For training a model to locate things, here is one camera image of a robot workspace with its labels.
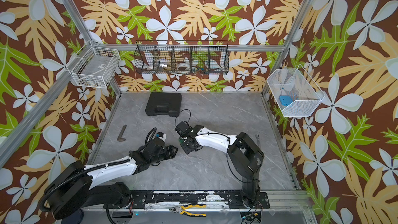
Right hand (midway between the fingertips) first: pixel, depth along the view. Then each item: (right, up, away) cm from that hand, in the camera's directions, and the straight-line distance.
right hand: (187, 147), depth 89 cm
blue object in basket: (+53, +27, -8) cm, 60 cm away
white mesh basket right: (+61, +36, -5) cm, 71 cm away
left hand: (-6, 0, -2) cm, 7 cm away
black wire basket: (-6, +55, +8) cm, 56 cm away
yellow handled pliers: (-2, -25, -18) cm, 30 cm away
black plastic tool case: (-18, +26, +18) cm, 36 cm away
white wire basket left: (-52, +46, -4) cm, 69 cm away
